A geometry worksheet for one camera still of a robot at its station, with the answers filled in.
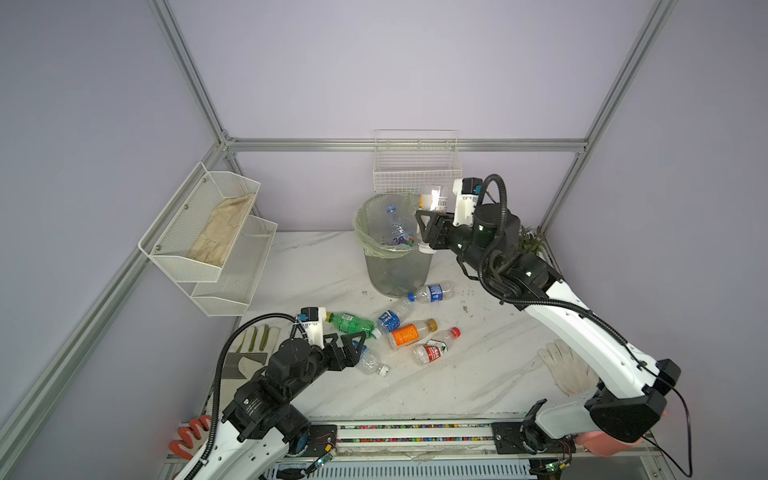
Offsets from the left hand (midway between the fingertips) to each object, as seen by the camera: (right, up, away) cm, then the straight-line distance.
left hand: (351, 338), depth 70 cm
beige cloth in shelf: (-38, +27, +10) cm, 47 cm away
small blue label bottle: (+10, 0, +19) cm, 22 cm away
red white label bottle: (+23, -6, +14) cm, 27 cm away
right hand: (+16, +29, -7) cm, 34 cm away
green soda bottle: (-3, 0, +18) cm, 19 cm away
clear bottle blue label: (+3, -10, +12) cm, 16 cm away
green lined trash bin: (+9, +28, +25) cm, 39 cm away
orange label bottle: (+15, -3, +16) cm, 22 cm away
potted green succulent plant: (+55, +25, +25) cm, 65 cm away
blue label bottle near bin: (+24, +8, +26) cm, 36 cm away
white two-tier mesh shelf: (-40, +10, +18) cm, 45 cm away
